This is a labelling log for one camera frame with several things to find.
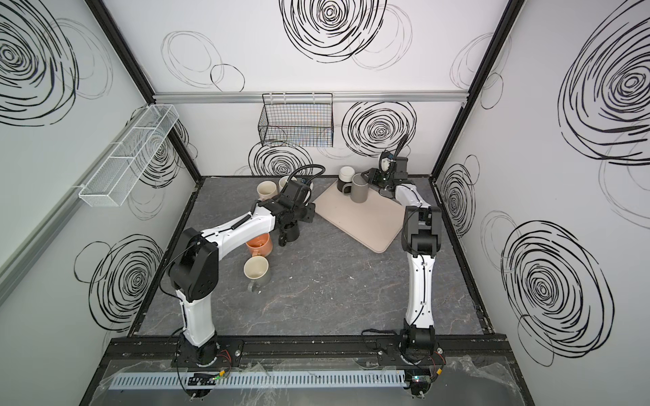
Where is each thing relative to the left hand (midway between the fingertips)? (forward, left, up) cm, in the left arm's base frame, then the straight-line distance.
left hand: (313, 207), depth 92 cm
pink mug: (+13, +21, -6) cm, 26 cm away
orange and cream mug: (-14, +17, -4) cm, 23 cm away
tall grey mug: (-21, +19, -10) cm, 29 cm away
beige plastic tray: (+6, -27, -17) cm, 32 cm away
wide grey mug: (+15, -18, -9) cm, 25 cm away
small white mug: (+21, -12, -5) cm, 25 cm away
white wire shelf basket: (-6, +57, +20) cm, 60 cm away
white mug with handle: (+18, +15, -5) cm, 24 cm away
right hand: (+21, -19, -3) cm, 29 cm away
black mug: (-6, +9, -10) cm, 15 cm away
